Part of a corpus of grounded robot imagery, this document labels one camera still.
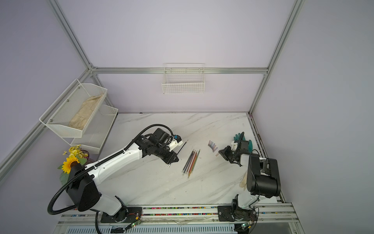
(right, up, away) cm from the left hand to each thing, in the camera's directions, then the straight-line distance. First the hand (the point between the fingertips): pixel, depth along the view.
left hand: (175, 161), depth 78 cm
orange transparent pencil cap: (+25, +4, +22) cm, 33 cm away
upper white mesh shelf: (-57, +25, -1) cm, 62 cm away
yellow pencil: (+8, -10, +10) cm, 16 cm away
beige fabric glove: (+40, -14, +6) cm, 43 cm away
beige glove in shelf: (-51, +23, -1) cm, 56 cm away
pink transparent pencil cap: (+22, +7, +24) cm, 33 cm away
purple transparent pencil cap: (+24, +4, +23) cm, 33 cm away
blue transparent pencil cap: (+23, +6, +23) cm, 33 cm away
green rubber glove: (+42, +11, +26) cm, 51 cm away
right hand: (+28, +1, +18) cm, 33 cm away
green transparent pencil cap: (+23, +6, +23) cm, 33 cm away
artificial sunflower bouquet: (-46, +5, -11) cm, 48 cm away
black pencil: (+6, -4, +15) cm, 17 cm away
